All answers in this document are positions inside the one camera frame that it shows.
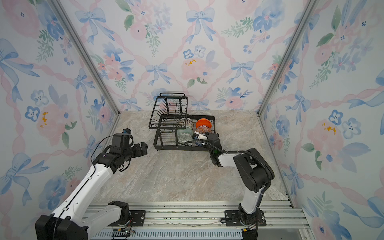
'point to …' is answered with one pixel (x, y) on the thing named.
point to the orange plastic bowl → (203, 121)
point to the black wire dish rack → (169, 115)
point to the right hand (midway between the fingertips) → (209, 130)
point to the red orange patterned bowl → (202, 127)
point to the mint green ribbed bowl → (187, 130)
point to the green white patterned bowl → (185, 137)
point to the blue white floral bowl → (198, 144)
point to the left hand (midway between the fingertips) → (139, 146)
